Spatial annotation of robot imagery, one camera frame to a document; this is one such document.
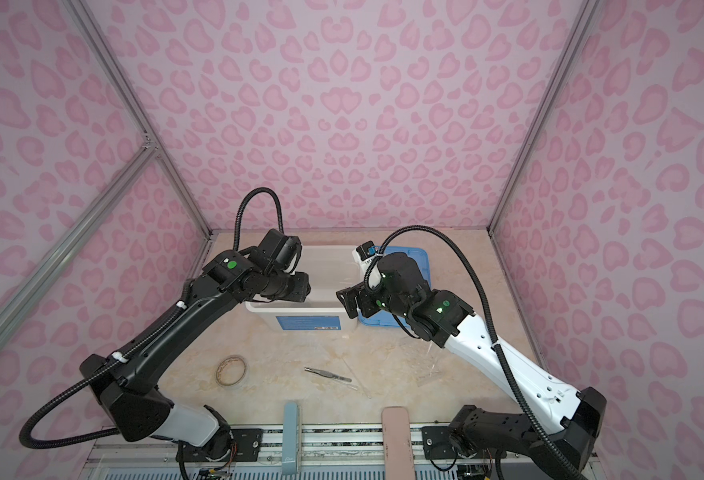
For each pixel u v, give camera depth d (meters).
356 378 0.84
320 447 0.75
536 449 0.43
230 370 0.86
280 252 0.56
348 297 0.59
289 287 0.63
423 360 0.87
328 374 0.84
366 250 0.59
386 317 0.60
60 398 0.37
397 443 0.71
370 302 0.61
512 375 0.40
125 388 0.40
